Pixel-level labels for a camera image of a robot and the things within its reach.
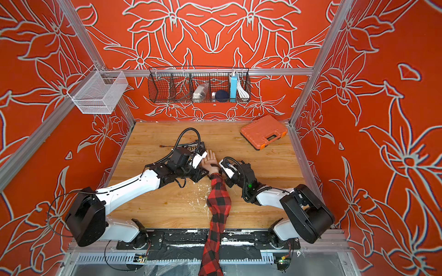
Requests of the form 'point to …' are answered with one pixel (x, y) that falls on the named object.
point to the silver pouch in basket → (199, 94)
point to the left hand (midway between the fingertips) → (207, 170)
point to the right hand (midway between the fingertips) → (220, 168)
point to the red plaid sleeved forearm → (219, 202)
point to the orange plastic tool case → (262, 132)
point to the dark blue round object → (222, 96)
